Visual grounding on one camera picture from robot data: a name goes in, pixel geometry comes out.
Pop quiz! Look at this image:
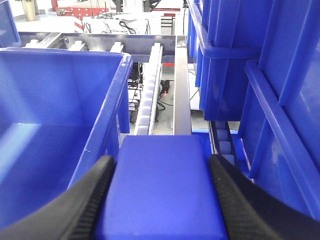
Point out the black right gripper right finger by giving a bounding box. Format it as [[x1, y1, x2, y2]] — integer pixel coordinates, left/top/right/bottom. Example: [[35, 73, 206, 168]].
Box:
[[209, 154, 320, 240]]

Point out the white table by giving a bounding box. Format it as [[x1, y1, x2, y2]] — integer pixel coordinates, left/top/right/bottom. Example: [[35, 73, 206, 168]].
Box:
[[81, 15, 176, 36]]

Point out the black power strip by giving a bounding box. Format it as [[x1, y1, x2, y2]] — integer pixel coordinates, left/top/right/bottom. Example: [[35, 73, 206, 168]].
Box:
[[159, 79, 171, 97]]

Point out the large blue plastic bin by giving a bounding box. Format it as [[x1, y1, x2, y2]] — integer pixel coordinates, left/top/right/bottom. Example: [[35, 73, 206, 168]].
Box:
[[0, 47, 133, 231]]

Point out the potted plant in gold pot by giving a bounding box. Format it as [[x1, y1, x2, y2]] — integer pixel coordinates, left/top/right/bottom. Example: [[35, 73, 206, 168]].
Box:
[[21, 0, 38, 22]]

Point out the blue plastic box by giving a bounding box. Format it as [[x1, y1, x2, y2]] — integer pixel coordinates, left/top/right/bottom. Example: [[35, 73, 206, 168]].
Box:
[[93, 134, 230, 240]]

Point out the red steel beam with bolts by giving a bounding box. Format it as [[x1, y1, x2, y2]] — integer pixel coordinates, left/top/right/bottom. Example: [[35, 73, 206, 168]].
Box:
[[51, 6, 111, 17]]

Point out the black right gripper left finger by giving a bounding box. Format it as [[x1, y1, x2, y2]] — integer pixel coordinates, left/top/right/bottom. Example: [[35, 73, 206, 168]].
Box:
[[0, 154, 115, 240]]

